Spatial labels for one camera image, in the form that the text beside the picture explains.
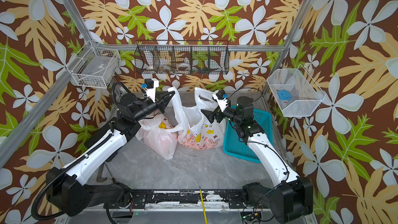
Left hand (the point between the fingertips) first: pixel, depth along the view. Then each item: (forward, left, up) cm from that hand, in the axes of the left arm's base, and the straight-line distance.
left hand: (173, 90), depth 67 cm
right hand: (-1, -16, -8) cm, 18 cm away
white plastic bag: (-8, +10, -25) cm, 28 cm away
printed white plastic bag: (+39, +53, -41) cm, 77 cm away
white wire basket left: (+23, +48, -5) cm, 53 cm away
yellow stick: (-40, -14, -40) cm, 58 cm away
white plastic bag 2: (-13, -11, -14) cm, 22 cm away
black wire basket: (+39, -1, -9) cm, 40 cm away
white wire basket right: (+11, -65, -13) cm, 67 cm away
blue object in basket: (+11, -58, -14) cm, 61 cm away
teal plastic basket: (-8, -33, -40) cm, 52 cm away
